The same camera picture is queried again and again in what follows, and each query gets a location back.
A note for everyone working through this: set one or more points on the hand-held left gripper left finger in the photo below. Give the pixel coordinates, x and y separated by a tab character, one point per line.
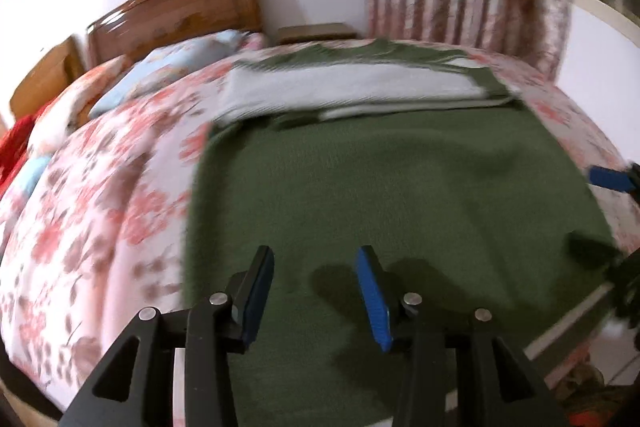
255	302

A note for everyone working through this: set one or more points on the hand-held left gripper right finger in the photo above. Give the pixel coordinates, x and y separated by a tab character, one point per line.
372	297

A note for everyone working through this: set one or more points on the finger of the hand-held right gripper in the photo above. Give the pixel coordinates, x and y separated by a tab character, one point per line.
592	249
607	178

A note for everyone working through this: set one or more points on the green knit sweater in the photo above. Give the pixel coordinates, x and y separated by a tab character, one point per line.
400	177

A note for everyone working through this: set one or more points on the pink floral bedspread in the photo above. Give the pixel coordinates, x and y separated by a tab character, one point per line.
100	232

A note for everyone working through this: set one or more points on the light blue floral pillow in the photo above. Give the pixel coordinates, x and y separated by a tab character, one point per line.
160	67

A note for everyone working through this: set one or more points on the blue pink checked pillow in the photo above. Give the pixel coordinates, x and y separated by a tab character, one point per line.
32	172

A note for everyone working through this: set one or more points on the pink floral pillow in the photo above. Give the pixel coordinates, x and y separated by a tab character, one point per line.
255	41

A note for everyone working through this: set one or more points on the orange floral folded quilt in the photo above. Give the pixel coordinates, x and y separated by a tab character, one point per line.
75	102

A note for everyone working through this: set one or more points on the wooden nightstand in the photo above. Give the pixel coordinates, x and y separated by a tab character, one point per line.
315	32

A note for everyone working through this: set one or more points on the red pillow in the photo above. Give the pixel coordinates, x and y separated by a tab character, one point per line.
15	142

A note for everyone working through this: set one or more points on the large carved wooden headboard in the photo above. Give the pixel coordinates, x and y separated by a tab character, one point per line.
190	2

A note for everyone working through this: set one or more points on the small curved wooden headboard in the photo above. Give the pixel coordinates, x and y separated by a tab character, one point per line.
45	77

